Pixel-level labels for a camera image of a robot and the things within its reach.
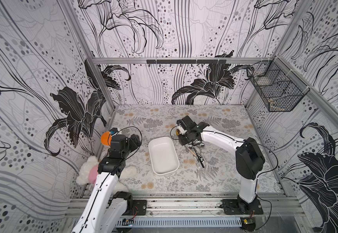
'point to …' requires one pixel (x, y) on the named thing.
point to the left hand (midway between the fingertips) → (136, 141)
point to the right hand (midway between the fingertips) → (182, 138)
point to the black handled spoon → (200, 159)
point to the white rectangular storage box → (164, 155)
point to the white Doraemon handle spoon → (190, 146)
